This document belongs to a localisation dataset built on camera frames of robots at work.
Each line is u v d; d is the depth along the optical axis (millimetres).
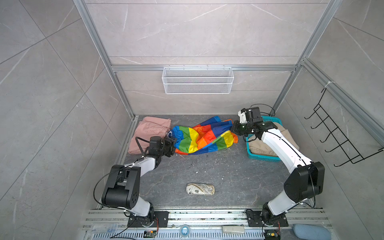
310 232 684
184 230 713
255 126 621
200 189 798
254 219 728
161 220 732
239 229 674
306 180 433
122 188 449
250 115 659
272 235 700
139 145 716
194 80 1009
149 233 706
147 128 1066
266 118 1072
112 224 713
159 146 747
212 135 878
